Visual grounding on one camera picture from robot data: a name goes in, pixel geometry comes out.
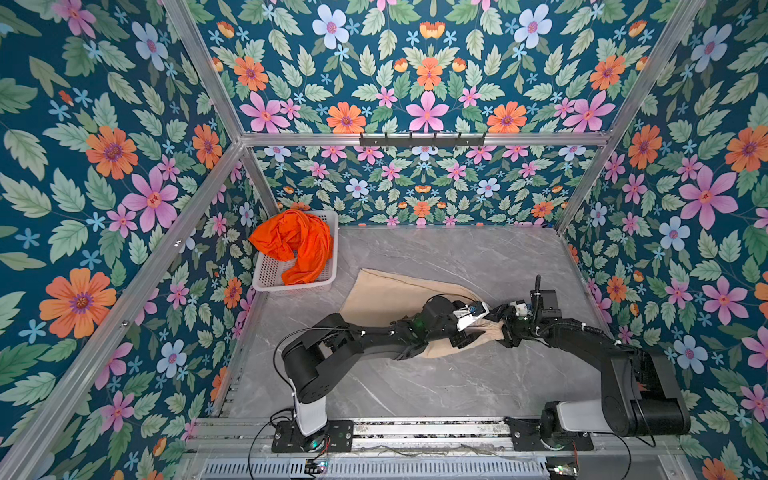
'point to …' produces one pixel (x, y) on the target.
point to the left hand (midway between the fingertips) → (484, 314)
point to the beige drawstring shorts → (380, 296)
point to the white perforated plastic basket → (268, 270)
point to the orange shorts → (294, 235)
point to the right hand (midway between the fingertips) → (484, 320)
